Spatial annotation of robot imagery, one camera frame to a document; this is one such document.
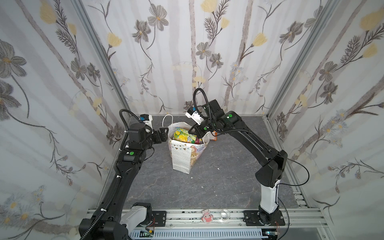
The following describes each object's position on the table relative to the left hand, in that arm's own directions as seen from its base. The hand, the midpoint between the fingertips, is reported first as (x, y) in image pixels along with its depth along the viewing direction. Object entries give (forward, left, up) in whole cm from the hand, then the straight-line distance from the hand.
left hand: (159, 125), depth 75 cm
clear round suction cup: (-37, -34, -29) cm, 58 cm away
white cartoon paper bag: (-11, -12, -11) cm, 20 cm away
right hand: (-2, -15, +1) cm, 15 cm away
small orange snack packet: (+11, -34, -28) cm, 45 cm away
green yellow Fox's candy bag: (-4, -12, -4) cm, 13 cm away
